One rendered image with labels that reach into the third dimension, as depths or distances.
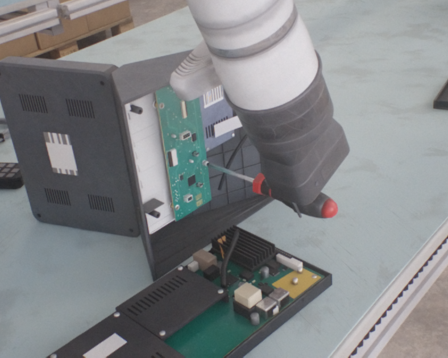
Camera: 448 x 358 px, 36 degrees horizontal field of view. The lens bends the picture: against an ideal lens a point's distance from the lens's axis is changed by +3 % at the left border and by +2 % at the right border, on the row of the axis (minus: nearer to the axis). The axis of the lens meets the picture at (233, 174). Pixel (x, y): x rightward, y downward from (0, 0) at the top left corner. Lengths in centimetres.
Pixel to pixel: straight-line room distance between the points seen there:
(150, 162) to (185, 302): 15
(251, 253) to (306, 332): 11
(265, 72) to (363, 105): 62
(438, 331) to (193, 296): 157
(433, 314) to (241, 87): 179
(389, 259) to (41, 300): 37
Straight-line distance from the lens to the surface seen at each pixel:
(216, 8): 47
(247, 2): 46
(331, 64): 128
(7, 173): 100
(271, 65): 49
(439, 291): 233
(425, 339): 216
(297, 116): 52
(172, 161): 72
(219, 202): 85
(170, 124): 71
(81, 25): 467
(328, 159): 59
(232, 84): 51
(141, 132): 70
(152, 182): 72
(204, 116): 75
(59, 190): 84
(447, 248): 87
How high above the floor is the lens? 145
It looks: 29 degrees down
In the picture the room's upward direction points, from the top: 6 degrees counter-clockwise
